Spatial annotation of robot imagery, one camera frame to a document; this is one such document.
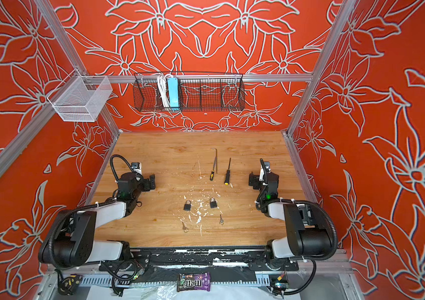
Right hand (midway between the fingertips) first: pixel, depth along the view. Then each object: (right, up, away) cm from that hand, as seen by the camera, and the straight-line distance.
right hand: (260, 170), depth 92 cm
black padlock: (-36, -16, -4) cm, 40 cm away
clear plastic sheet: (-44, -42, -25) cm, 66 cm away
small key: (-36, -25, -11) cm, 45 cm away
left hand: (-59, -2, 0) cm, 59 cm away
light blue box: (-43, +39, -2) cm, 58 cm away
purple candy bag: (-33, -38, -24) cm, 56 cm away
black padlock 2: (-24, -15, -3) cm, 29 cm away
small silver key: (-20, -22, -9) cm, 31 cm away
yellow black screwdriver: (-16, -4, +5) cm, 17 cm away
